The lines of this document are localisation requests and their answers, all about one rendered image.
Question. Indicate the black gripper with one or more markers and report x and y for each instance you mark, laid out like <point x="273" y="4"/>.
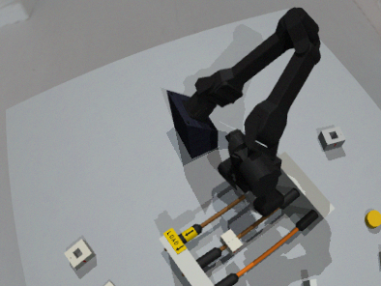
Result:
<point x="263" y="205"/>

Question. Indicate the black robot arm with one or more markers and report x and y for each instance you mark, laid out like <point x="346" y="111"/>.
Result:
<point x="260" y="166"/>

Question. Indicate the yellow cylinder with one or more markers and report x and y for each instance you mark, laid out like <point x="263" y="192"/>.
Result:
<point x="373" y="219"/>

